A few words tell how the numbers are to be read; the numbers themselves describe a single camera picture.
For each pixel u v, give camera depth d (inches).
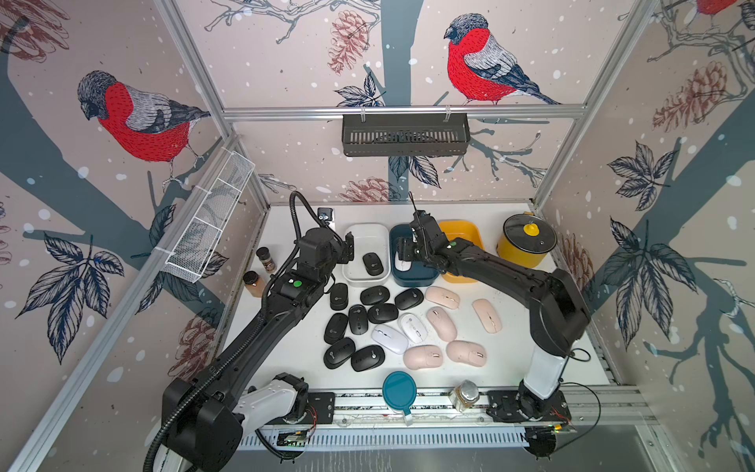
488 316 34.6
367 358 31.6
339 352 31.8
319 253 21.9
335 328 33.7
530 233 37.4
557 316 18.7
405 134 41.0
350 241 28.5
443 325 33.8
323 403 29.2
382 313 34.6
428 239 26.9
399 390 27.6
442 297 36.3
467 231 42.2
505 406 28.7
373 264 39.1
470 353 31.3
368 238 42.0
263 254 36.6
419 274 36.8
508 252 37.6
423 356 31.6
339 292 37.4
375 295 36.4
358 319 34.3
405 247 31.5
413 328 33.6
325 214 25.9
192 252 32.7
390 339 32.9
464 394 26.1
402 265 39.6
